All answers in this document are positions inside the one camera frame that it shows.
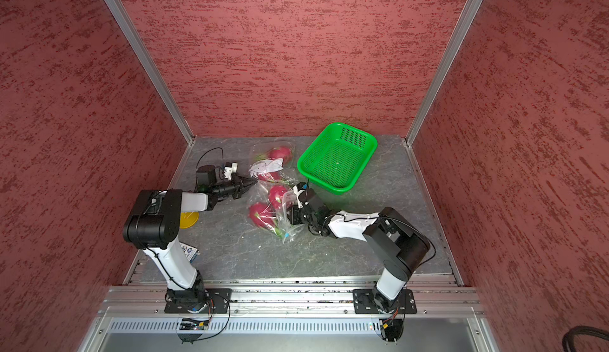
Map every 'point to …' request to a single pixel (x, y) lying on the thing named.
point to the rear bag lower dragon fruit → (270, 176)
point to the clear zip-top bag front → (261, 193)
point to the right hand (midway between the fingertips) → (288, 215)
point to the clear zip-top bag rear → (277, 149)
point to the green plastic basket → (337, 157)
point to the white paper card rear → (266, 166)
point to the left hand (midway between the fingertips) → (256, 183)
